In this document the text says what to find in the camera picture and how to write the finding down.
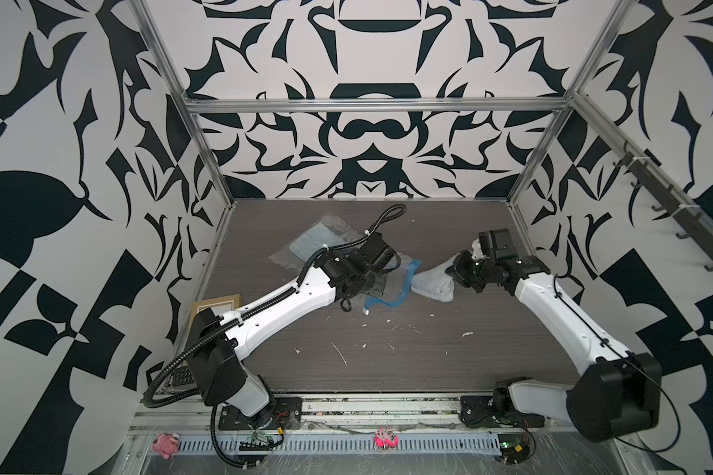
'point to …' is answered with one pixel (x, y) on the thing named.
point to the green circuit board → (514, 447)
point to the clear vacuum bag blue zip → (335, 232)
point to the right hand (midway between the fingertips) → (444, 265)
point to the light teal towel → (318, 237)
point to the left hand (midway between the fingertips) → (372, 272)
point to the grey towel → (434, 282)
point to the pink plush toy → (165, 443)
